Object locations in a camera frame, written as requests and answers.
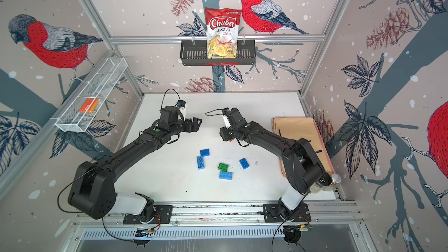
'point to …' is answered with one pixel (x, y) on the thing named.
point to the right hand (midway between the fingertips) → (223, 131)
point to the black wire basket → (194, 52)
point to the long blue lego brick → (200, 161)
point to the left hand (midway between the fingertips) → (197, 116)
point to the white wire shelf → (98, 84)
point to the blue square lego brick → (244, 163)
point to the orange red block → (89, 105)
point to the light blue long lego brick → (226, 175)
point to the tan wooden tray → (305, 128)
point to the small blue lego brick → (205, 152)
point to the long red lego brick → (231, 140)
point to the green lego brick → (223, 167)
